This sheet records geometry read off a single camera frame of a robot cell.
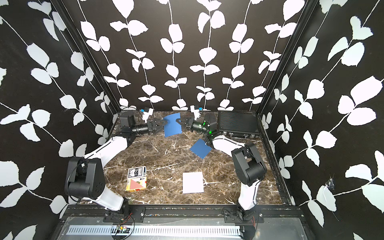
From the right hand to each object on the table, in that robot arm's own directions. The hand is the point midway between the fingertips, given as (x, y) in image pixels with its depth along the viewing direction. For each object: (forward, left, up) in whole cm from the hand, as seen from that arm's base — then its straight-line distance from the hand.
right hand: (175, 120), depth 77 cm
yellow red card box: (-22, +23, -27) cm, 42 cm away
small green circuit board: (-45, +25, -29) cm, 59 cm away
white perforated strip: (-45, +8, -29) cm, 54 cm away
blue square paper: (0, +2, -6) cm, 6 cm away
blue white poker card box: (-18, +24, -26) cm, 40 cm away
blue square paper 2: (+2, -14, -32) cm, 35 cm away
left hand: (0, +6, -3) cm, 6 cm away
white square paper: (-23, -9, -28) cm, 37 cm away
